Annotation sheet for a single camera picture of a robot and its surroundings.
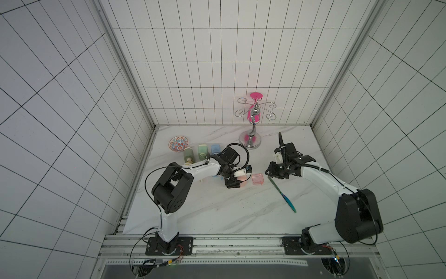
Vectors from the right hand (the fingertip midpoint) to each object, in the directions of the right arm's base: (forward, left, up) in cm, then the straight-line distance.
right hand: (267, 169), depth 88 cm
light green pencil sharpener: (+11, +36, -1) cm, 38 cm away
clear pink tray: (-2, +4, -8) cm, 9 cm away
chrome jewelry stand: (+26, +7, -8) cm, 28 cm away
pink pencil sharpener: (-8, +13, +5) cm, 16 cm away
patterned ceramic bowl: (+19, +54, -5) cm, 57 cm away
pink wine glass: (+36, +6, +8) cm, 37 cm away
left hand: (-5, +18, -6) cm, 19 cm away
